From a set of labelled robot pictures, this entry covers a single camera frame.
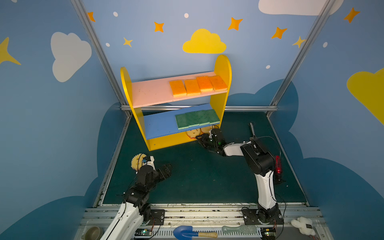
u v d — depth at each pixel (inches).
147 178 26.0
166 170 28.9
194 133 41.1
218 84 30.7
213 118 38.3
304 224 27.6
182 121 37.7
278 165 35.1
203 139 35.9
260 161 22.0
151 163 29.5
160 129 36.9
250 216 29.4
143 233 27.8
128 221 20.1
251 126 44.0
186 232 27.8
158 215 29.5
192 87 29.5
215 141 32.7
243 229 27.7
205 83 30.6
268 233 28.3
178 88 30.1
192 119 37.8
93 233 27.1
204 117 38.7
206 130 40.3
